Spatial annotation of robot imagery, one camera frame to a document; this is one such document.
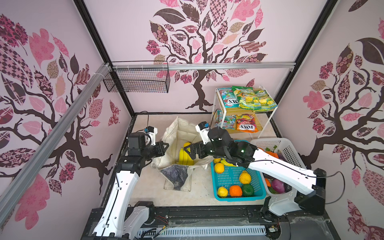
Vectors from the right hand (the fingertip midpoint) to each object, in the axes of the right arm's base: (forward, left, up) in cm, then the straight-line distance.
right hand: (191, 144), depth 67 cm
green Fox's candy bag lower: (+23, -24, -11) cm, 35 cm away
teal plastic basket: (-8, -25, -30) cm, 40 cm away
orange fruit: (-14, -23, -23) cm, 36 cm away
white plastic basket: (-24, -35, -5) cm, 43 cm away
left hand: (+3, +12, -7) cm, 14 cm away
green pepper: (-14, -29, -25) cm, 41 cm away
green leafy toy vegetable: (+13, -54, -26) cm, 61 cm away
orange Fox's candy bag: (+22, -33, -11) cm, 42 cm away
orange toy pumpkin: (+8, -50, -25) cm, 56 cm away
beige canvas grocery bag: (-9, +8, -17) cm, 21 cm away
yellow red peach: (-1, -16, -24) cm, 29 cm away
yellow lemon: (-14, -16, -25) cm, 33 cm away
